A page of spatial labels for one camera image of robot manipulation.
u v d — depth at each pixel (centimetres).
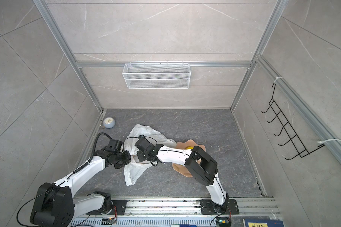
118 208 73
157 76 101
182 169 84
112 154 64
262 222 69
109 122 107
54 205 45
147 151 67
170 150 59
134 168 85
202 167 50
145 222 70
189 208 75
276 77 70
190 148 92
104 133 74
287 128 68
